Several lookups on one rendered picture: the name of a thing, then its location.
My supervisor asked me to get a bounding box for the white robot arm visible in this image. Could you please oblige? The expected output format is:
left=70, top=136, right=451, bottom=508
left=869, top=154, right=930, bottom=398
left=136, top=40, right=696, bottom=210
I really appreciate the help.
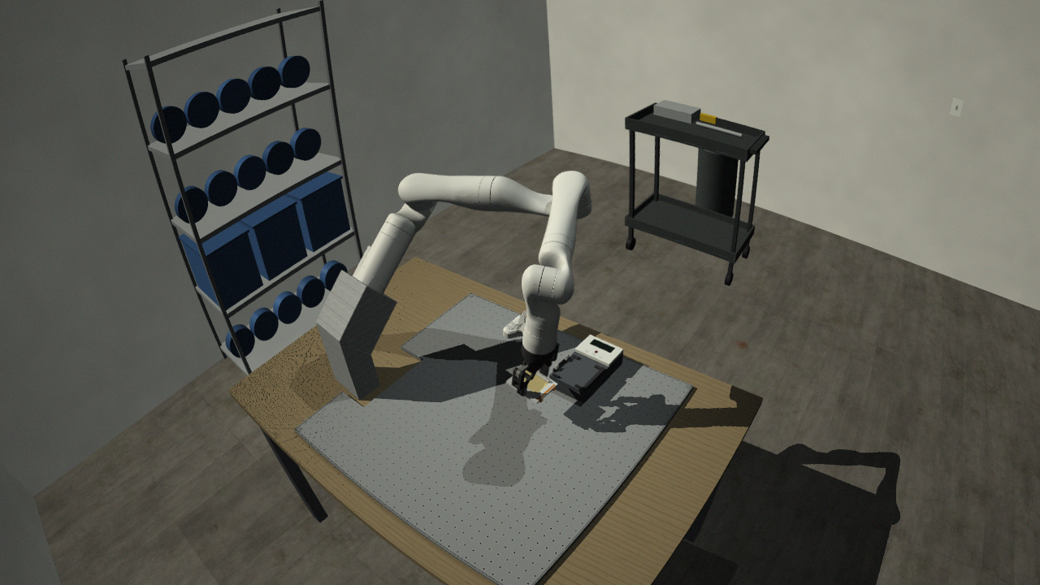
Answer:
left=353, top=171, right=592, bottom=355

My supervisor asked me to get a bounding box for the grey flat work mat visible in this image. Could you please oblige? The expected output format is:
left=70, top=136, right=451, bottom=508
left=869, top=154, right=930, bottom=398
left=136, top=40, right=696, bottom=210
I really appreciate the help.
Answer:
left=294, top=293, right=693, bottom=585

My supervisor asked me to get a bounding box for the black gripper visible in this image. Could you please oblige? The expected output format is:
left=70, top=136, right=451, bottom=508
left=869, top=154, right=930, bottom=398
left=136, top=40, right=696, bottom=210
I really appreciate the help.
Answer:
left=512, top=344, right=558, bottom=397

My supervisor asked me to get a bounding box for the black dock with white console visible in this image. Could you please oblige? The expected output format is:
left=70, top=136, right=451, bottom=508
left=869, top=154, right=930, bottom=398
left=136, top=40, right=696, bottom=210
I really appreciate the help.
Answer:
left=549, top=335, right=623, bottom=403

